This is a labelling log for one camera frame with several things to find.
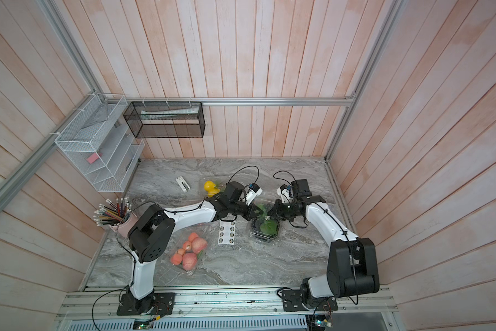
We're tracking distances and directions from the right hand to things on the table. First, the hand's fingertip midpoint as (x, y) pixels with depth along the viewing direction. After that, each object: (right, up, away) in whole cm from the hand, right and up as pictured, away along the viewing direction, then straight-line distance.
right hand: (268, 211), depth 87 cm
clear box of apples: (-33, -15, -4) cm, 37 cm away
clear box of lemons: (-23, +12, +18) cm, 31 cm away
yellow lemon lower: (-27, +7, +13) cm, 31 cm away
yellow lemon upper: (-28, +11, +15) cm, 34 cm away
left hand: (-3, -2, +1) cm, 4 cm away
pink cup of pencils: (-65, -1, -1) cm, 65 cm away
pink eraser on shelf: (-73, +23, -4) cm, 77 cm away
